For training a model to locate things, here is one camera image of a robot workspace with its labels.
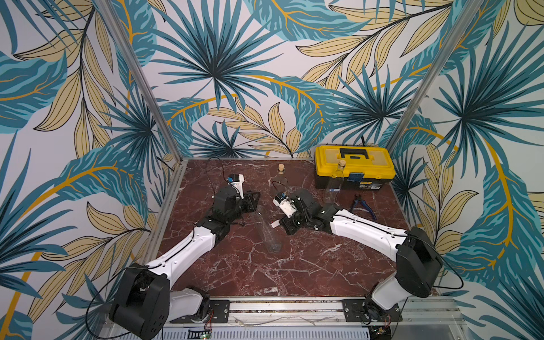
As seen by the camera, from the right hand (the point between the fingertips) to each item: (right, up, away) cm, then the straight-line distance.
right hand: (281, 220), depth 84 cm
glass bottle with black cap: (-6, 0, -3) cm, 7 cm away
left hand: (-9, +10, -2) cm, 13 cm away
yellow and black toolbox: (+39, +22, +11) cm, 46 cm away
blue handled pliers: (+39, +7, +20) cm, 44 cm away
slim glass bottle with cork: (+24, +15, +7) cm, 29 cm away
